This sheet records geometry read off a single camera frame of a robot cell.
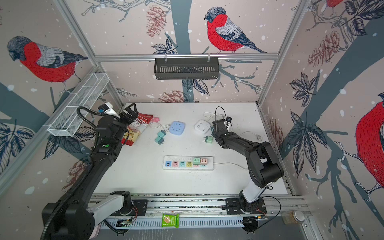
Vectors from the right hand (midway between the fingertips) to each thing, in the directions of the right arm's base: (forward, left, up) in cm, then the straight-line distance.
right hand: (220, 132), depth 96 cm
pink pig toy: (+11, +47, -1) cm, 48 cm away
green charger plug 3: (0, +40, -2) cm, 40 cm away
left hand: (-6, +48, +30) cm, 57 cm away
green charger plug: (-20, +15, 0) cm, 25 cm away
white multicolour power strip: (-21, +21, -3) cm, 30 cm away
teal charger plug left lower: (-5, +41, -3) cm, 41 cm away
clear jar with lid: (-45, -29, +2) cm, 53 cm away
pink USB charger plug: (-21, +11, +1) cm, 24 cm away
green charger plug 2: (-3, +8, -4) cm, 9 cm away
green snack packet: (-48, +26, -4) cm, 55 cm away
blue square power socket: (+5, +30, -2) cm, 31 cm away
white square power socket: (+7, +12, -3) cm, 14 cm away
